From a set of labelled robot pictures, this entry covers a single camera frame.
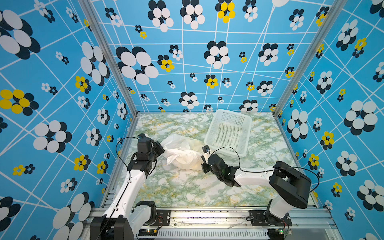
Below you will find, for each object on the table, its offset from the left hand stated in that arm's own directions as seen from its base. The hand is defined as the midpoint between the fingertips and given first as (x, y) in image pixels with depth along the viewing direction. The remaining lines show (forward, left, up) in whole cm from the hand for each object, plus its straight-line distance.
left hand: (162, 144), depth 83 cm
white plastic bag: (-4, -12, -3) cm, 13 cm away
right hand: (-4, -23, -8) cm, 25 cm away
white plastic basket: (+22, -43, -14) cm, 51 cm away
